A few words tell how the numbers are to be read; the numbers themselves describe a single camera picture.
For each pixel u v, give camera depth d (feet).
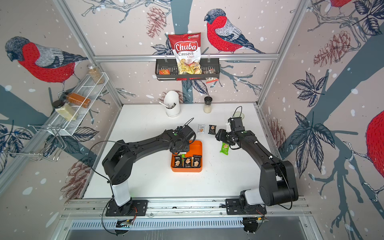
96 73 2.80
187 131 2.36
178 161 2.82
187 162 2.82
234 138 2.11
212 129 3.40
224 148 3.10
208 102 3.51
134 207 2.39
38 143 1.92
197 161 2.87
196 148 3.12
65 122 2.32
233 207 2.39
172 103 3.72
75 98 2.38
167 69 3.08
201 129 3.40
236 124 2.28
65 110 2.15
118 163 1.55
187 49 2.67
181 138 2.16
